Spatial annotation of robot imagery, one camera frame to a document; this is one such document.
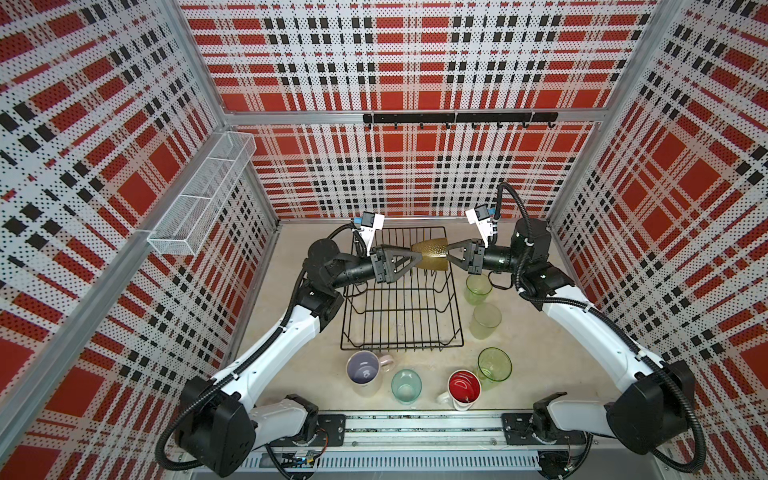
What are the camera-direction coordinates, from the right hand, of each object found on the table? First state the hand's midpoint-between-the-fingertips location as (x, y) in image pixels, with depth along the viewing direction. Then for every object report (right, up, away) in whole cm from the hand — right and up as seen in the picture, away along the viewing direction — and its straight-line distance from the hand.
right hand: (441, 254), depth 66 cm
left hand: (-5, -1, -4) cm, 7 cm away
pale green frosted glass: (+15, -19, +19) cm, 31 cm away
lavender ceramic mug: (-20, -32, +14) cm, 40 cm away
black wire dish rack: (-4, -18, +27) cm, 33 cm away
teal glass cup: (-8, -36, +14) cm, 39 cm away
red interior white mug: (+8, -37, +13) cm, 40 cm away
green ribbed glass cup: (+16, -12, +29) cm, 35 cm away
